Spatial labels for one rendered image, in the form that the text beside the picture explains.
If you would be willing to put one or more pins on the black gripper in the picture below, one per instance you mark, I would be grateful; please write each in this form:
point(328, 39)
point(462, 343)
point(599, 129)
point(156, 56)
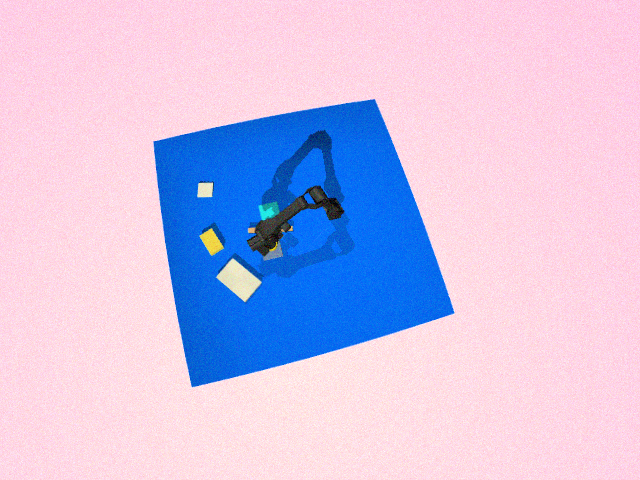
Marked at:
point(263, 250)

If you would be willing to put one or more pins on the yellow rectangular block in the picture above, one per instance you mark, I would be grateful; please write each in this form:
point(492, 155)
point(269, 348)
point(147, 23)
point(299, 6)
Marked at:
point(211, 242)

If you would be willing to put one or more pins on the beige flat box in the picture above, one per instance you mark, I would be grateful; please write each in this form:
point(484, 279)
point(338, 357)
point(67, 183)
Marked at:
point(239, 280)

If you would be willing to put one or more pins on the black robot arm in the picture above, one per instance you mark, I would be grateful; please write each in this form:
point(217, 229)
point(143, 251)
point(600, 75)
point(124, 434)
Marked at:
point(266, 230)

